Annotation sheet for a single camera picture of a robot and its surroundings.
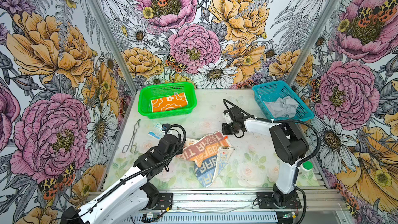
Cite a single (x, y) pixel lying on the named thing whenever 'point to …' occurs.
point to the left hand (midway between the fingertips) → (177, 144)
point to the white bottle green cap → (307, 166)
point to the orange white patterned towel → (179, 99)
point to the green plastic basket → (148, 92)
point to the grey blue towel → (210, 154)
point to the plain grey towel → (284, 107)
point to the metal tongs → (133, 148)
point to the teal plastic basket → (268, 92)
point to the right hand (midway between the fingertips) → (223, 134)
